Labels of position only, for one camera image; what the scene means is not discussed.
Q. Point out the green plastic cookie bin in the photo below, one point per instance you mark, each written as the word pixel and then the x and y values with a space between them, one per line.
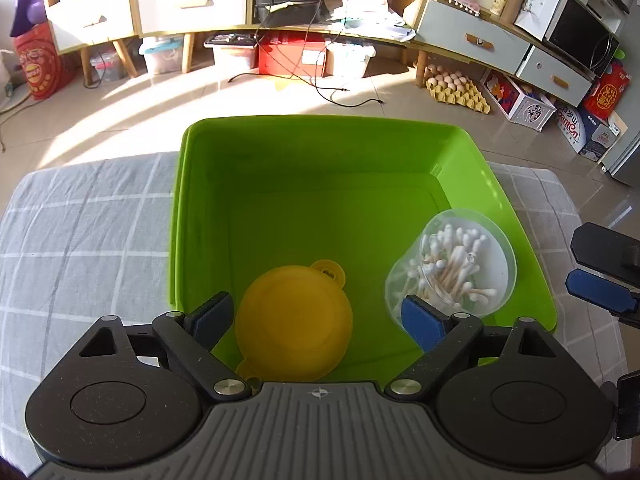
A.
pixel 253 193

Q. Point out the clear cotton swab jar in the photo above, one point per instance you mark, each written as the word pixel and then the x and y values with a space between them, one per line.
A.
pixel 460 262

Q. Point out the black white microwave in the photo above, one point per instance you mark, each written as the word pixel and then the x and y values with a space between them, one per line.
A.
pixel 571 29

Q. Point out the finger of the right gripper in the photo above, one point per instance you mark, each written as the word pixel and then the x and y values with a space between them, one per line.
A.
pixel 617 299
pixel 608 252

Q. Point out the white red carton box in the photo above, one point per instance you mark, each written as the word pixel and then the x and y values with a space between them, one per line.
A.
pixel 522 104

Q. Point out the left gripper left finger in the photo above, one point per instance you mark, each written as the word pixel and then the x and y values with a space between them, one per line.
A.
pixel 211 320

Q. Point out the egg tray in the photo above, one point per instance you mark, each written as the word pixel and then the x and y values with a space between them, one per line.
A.
pixel 454 88

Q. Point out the grey checked tablecloth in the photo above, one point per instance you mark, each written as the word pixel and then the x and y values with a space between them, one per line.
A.
pixel 87 240

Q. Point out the wooden white tv cabinet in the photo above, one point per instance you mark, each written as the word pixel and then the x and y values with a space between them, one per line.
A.
pixel 457 28

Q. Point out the purple plush toy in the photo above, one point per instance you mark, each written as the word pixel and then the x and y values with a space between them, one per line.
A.
pixel 28 14

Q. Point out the black device on shelf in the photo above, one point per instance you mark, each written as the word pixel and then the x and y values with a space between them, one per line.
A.
pixel 279 13

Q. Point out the silver refrigerator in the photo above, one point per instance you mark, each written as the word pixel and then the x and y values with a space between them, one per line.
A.
pixel 622 161

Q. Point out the yellow toy cup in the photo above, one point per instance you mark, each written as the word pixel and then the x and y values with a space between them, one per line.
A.
pixel 294 323

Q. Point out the red cartoon bag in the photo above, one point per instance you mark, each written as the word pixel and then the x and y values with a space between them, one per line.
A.
pixel 46 71

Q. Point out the red gift box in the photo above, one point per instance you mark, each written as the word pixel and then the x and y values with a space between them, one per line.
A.
pixel 607 91

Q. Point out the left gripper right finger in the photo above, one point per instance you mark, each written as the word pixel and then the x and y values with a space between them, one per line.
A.
pixel 426 325

